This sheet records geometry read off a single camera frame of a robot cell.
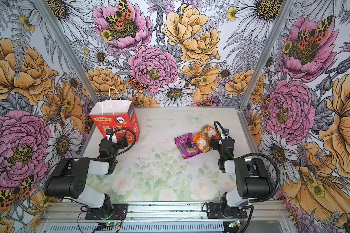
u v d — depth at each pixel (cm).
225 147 70
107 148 71
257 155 54
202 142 92
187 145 94
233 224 72
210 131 102
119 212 73
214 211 74
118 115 81
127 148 72
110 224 71
